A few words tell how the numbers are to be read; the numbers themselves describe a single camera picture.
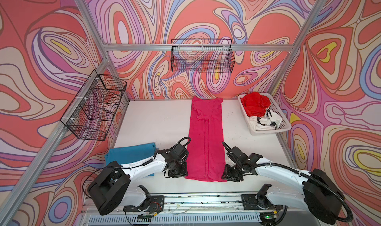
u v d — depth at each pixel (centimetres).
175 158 66
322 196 41
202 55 96
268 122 101
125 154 88
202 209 73
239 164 65
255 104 105
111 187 42
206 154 90
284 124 96
